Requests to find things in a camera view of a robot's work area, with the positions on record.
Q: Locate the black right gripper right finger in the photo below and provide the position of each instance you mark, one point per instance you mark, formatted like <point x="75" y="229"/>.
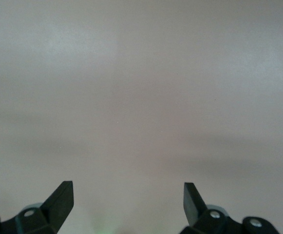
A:
<point x="194" y="209"/>

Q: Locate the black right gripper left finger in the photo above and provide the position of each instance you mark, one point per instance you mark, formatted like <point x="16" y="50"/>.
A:
<point x="56" y="207"/>

